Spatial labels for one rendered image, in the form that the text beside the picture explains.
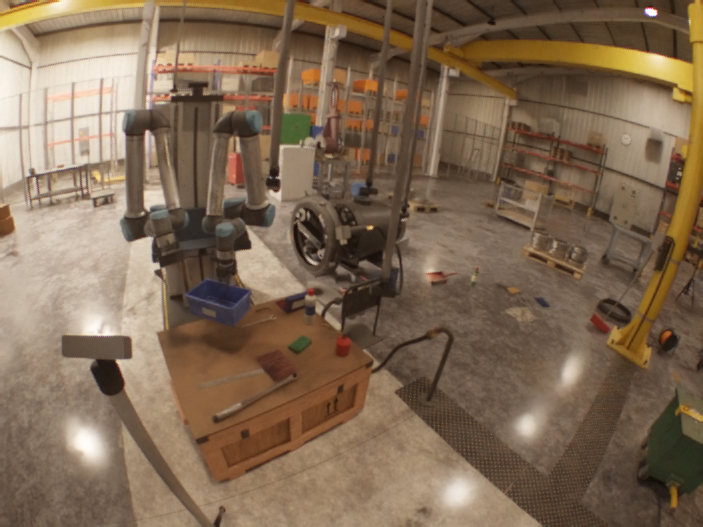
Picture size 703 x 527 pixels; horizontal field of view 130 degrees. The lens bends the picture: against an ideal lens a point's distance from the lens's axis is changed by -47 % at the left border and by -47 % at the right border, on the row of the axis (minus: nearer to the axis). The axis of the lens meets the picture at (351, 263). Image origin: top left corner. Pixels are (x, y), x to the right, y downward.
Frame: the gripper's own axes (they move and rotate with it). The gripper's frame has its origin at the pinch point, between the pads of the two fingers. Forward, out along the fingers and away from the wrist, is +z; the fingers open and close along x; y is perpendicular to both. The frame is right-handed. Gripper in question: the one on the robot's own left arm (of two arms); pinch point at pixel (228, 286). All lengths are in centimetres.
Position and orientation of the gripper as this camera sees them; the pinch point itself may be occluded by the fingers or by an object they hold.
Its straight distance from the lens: 168.7
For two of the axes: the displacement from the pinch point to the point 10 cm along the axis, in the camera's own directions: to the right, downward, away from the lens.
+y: 9.7, 1.8, -1.6
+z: -1.0, 9.0, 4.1
